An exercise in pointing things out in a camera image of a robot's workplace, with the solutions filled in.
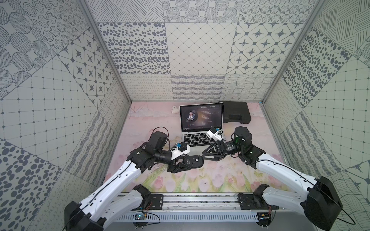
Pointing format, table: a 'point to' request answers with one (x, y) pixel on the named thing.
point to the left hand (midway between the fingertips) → (189, 158)
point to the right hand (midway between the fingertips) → (204, 157)
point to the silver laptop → (195, 121)
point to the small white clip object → (175, 109)
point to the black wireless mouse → (193, 161)
